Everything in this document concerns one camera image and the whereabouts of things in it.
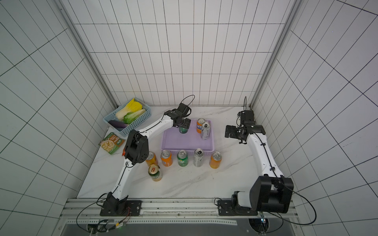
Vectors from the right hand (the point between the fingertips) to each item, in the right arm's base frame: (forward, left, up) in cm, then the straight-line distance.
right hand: (229, 130), depth 84 cm
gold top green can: (-25, +40, -5) cm, 47 cm away
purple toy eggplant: (+10, +76, -11) cm, 78 cm away
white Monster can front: (-16, +17, -4) cm, 24 cm away
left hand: (+10, +29, -10) cm, 32 cm away
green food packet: (-4, +77, -15) cm, 78 cm away
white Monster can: (+4, +13, -3) cm, 14 cm away
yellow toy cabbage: (+24, +69, -7) cm, 74 cm away
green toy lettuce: (+14, +67, -8) cm, 68 cm away
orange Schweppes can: (-16, +8, -6) cm, 19 cm away
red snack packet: (-16, +58, -1) cm, 60 cm away
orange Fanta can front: (-16, +35, -6) cm, 39 cm away
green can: (+7, +29, -12) cm, 32 cm away
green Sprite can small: (-15, +26, -7) cm, 31 cm away
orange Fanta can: (+8, +17, -6) cm, 20 cm away
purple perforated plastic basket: (+2, +35, -17) cm, 39 cm away
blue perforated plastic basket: (+2, +69, -10) cm, 70 cm away
